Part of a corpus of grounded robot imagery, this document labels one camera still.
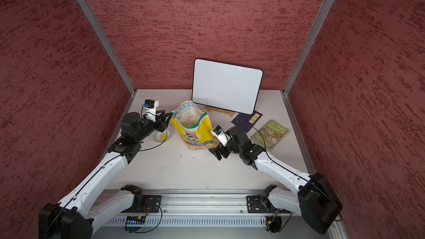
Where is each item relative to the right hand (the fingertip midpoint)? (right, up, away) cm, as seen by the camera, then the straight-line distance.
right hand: (216, 145), depth 82 cm
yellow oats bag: (-9, +11, -12) cm, 19 cm away
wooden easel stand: (+3, +17, +22) cm, 28 cm away
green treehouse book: (+32, +3, +13) cm, 35 cm away
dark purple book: (+20, +10, +21) cm, 31 cm away
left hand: (-23, +16, -4) cm, 28 cm away
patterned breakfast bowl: (-32, +2, +13) cm, 34 cm away
